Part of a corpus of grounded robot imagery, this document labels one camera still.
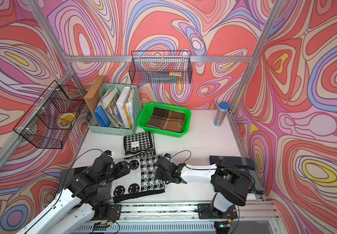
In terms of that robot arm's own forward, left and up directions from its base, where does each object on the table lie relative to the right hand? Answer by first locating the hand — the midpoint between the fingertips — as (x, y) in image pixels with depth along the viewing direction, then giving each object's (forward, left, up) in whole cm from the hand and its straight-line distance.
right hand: (157, 178), depth 84 cm
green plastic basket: (+49, +10, +6) cm, 50 cm away
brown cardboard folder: (+36, +35, +33) cm, 60 cm away
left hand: (+1, +14, +12) cm, 19 cm away
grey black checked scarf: (+3, +54, +2) cm, 54 cm away
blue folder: (+35, +36, +18) cm, 53 cm away
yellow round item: (+19, +43, +34) cm, 58 cm away
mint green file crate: (+38, +47, +4) cm, 61 cm away
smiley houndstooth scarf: (-2, +10, +3) cm, 10 cm away
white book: (+38, +18, +26) cm, 49 cm away
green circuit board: (-22, +28, -2) cm, 35 cm away
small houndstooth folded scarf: (+20, +12, +4) cm, 24 cm away
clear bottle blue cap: (+38, -44, +7) cm, 59 cm away
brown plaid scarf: (+42, -7, +4) cm, 43 cm away
